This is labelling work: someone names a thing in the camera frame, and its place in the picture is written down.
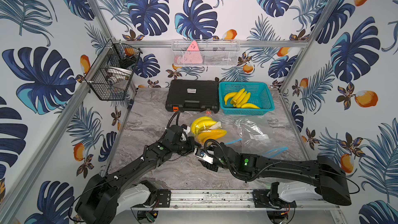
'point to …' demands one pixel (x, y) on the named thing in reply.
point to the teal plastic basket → (244, 98)
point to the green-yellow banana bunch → (201, 124)
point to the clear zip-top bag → (257, 138)
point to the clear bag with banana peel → (217, 125)
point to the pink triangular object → (192, 55)
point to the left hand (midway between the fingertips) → (202, 144)
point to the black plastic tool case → (192, 95)
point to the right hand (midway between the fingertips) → (201, 151)
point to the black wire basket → (111, 72)
